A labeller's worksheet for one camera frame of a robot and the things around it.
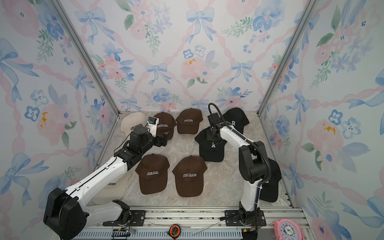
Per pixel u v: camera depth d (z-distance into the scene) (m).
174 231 0.68
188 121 1.07
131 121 1.05
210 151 0.98
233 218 0.73
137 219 0.74
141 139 0.60
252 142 0.53
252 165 0.50
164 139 0.72
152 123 0.67
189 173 0.82
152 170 0.82
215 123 0.76
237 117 1.09
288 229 0.69
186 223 0.74
